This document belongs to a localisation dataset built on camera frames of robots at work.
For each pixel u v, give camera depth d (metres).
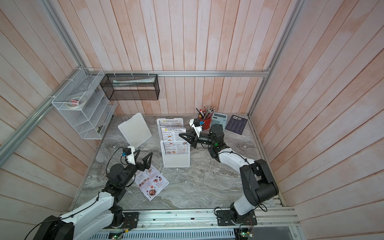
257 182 0.46
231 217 0.72
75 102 0.75
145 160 0.72
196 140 0.69
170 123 0.92
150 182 0.86
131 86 1.05
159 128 0.94
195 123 0.67
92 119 0.80
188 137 0.76
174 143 0.80
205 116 1.06
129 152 0.69
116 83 0.89
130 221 0.73
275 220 0.75
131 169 0.71
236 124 1.14
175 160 0.88
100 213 0.55
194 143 0.71
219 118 1.15
